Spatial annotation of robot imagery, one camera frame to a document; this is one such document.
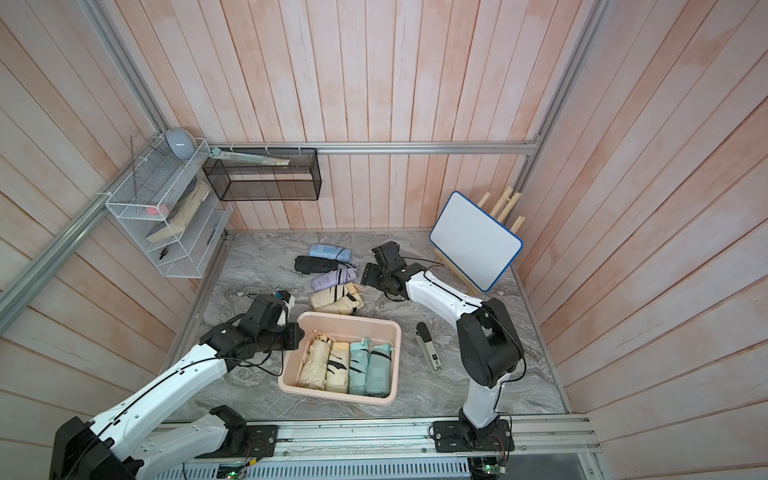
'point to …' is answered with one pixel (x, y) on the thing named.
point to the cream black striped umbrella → (338, 373)
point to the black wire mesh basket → (265, 173)
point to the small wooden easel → (498, 213)
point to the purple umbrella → (338, 277)
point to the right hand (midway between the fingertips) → (371, 276)
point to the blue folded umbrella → (330, 251)
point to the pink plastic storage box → (342, 328)
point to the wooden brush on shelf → (182, 213)
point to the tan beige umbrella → (349, 304)
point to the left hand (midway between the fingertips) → (301, 338)
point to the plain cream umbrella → (314, 367)
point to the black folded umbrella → (313, 264)
